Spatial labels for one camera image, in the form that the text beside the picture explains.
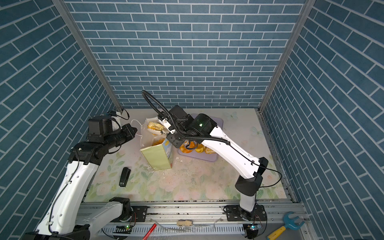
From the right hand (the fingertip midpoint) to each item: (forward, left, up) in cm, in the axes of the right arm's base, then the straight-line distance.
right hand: (171, 133), depth 67 cm
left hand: (+2, +16, -1) cm, 16 cm away
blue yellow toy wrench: (-26, -60, -31) cm, 72 cm away
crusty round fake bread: (+4, +11, 0) cm, 11 cm away
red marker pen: (-35, +8, -31) cm, 47 cm away
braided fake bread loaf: (+13, +16, -27) cm, 34 cm away
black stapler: (-11, +29, -29) cm, 42 cm away
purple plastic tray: (+6, -18, -32) cm, 37 cm away
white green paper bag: (-5, +7, -14) cm, 16 cm away
